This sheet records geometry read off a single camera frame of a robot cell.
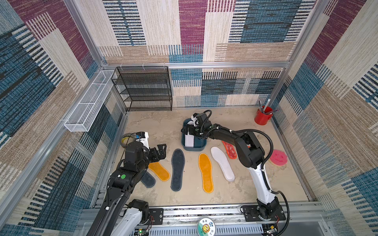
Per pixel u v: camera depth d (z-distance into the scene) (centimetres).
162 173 88
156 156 64
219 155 94
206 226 64
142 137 63
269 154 55
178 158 94
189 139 99
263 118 105
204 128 82
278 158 90
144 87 108
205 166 90
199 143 99
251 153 59
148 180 85
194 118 95
